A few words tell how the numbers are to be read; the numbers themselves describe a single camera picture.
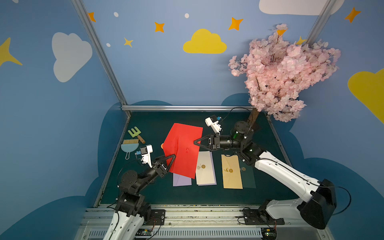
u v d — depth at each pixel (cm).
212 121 61
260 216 66
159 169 58
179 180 88
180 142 63
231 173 91
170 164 62
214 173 90
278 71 65
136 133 108
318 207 38
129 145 102
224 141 58
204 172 91
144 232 72
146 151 59
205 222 74
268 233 73
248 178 88
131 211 52
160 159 63
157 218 76
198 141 61
